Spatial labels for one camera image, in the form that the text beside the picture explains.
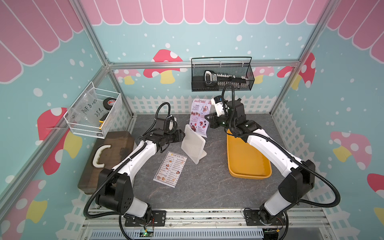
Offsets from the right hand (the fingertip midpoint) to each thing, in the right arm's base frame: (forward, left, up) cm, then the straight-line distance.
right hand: (205, 116), depth 77 cm
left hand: (-3, +13, -14) cm, 19 cm away
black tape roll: (+8, +52, +4) cm, 52 cm away
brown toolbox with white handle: (-11, +47, -10) cm, 49 cm away
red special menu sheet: (+1, +4, -4) cm, 6 cm away
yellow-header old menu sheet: (-17, +21, -30) cm, 41 cm away
